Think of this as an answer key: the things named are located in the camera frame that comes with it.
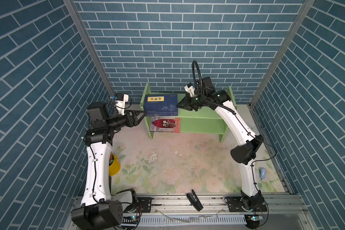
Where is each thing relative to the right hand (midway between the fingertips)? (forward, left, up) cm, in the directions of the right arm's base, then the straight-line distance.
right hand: (175, 104), depth 76 cm
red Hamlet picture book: (+1, +7, -19) cm, 21 cm away
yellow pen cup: (-25, +35, -32) cm, 54 cm away
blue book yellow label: (-5, +7, -3) cm, 9 cm away
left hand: (-11, +14, +4) cm, 18 cm away
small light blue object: (-21, -53, -31) cm, 65 cm away
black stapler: (-38, -14, -33) cm, 52 cm away
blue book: (0, +8, -1) cm, 8 cm away
